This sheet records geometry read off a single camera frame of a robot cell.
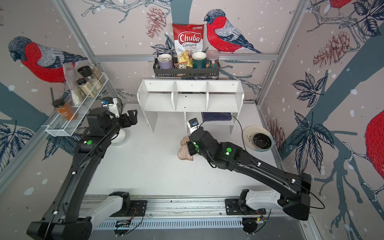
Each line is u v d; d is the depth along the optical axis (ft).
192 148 1.92
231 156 1.47
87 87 2.50
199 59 2.62
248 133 3.34
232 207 2.39
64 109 2.16
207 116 3.08
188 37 2.55
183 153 2.34
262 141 3.11
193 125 1.86
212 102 2.87
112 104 1.96
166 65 2.67
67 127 2.07
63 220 1.19
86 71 2.55
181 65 2.79
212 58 2.78
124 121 2.07
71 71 2.38
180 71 2.83
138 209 2.39
